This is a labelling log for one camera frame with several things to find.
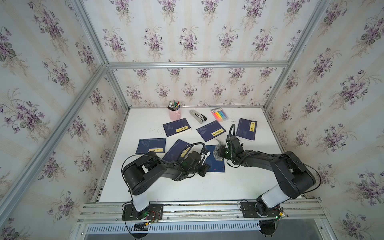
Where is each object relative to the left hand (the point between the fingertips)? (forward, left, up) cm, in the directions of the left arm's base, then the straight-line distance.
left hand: (209, 169), depth 88 cm
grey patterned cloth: (+10, -4, +4) cm, 11 cm away
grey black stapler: (+39, +5, +3) cm, 40 cm away
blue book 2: (+28, -3, +2) cm, 28 cm away
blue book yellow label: (+30, -29, +2) cm, 42 cm away
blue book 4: (+15, +40, +2) cm, 43 cm away
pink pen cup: (+37, +23, +8) cm, 44 cm away
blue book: (+2, -5, +1) cm, 5 cm away
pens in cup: (+43, +24, +11) cm, 50 cm away
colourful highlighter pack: (+43, -11, +2) cm, 45 cm away
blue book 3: (+32, +21, +1) cm, 38 cm away
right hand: (+11, -7, +2) cm, 13 cm away
